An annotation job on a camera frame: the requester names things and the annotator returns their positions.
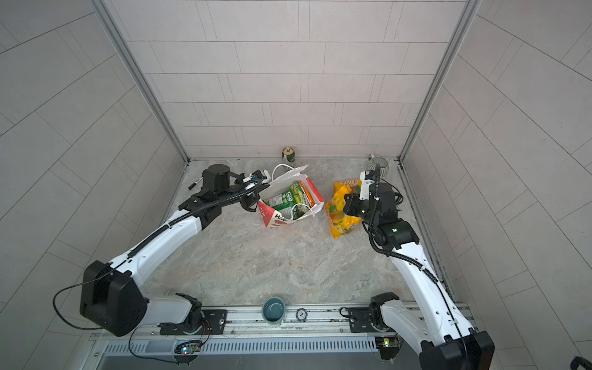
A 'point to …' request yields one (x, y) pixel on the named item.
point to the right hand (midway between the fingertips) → (342, 195)
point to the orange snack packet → (308, 196)
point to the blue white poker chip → (301, 314)
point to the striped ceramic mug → (382, 163)
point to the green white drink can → (290, 153)
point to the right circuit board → (388, 346)
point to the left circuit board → (186, 353)
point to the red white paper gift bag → (283, 178)
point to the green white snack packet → (295, 197)
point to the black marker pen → (192, 186)
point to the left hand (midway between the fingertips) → (270, 179)
